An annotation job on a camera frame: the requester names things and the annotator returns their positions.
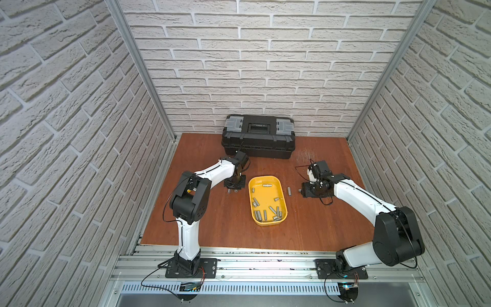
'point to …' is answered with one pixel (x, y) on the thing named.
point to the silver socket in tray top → (268, 185)
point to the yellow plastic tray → (268, 200)
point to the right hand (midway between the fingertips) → (310, 191)
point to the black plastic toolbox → (259, 135)
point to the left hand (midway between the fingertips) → (240, 184)
